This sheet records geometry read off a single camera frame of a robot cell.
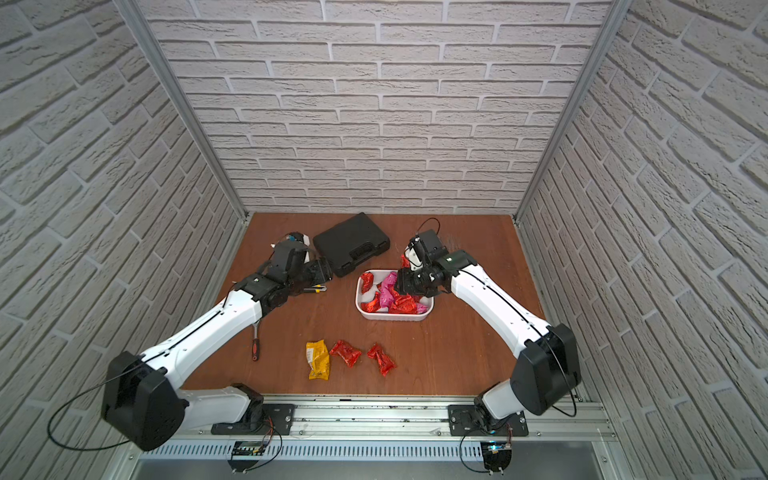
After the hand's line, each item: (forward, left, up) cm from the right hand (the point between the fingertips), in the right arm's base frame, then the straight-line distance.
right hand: (406, 287), depth 81 cm
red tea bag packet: (-12, +17, -14) cm, 25 cm away
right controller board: (-38, -19, -17) cm, 46 cm away
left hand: (+8, +21, +3) cm, 23 cm away
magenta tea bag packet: (+5, +5, -10) cm, 13 cm away
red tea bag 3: (0, 0, -9) cm, 9 cm away
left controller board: (-33, +43, -18) cm, 57 cm away
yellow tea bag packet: (-14, +25, -11) cm, 31 cm away
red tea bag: (-16, +7, -13) cm, 22 cm away
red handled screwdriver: (-7, +45, -14) cm, 48 cm away
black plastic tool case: (+25, +17, -10) cm, 32 cm away
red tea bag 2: (+9, +11, -10) cm, 18 cm away
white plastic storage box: (-2, +7, -13) cm, 15 cm away
